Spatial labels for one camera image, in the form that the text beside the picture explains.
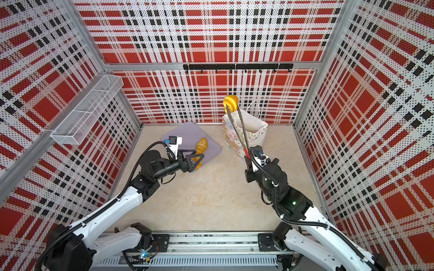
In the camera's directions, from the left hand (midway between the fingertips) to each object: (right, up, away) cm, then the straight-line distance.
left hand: (200, 156), depth 72 cm
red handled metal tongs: (+19, +3, -6) cm, 20 cm away
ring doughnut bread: (+1, -3, -4) cm, 5 cm away
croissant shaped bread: (-5, +3, +33) cm, 33 cm away
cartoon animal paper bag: (+27, +13, +19) cm, 36 cm away
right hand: (+21, 0, -4) cm, 21 cm away
